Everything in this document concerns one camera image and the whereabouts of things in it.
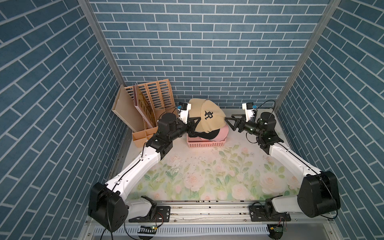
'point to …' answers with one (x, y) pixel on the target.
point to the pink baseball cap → (222, 134)
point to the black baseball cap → (207, 136)
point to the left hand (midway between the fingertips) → (204, 119)
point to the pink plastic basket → (191, 144)
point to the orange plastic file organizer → (159, 95)
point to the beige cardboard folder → (124, 107)
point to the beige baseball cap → (212, 117)
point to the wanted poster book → (142, 106)
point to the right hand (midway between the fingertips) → (230, 118)
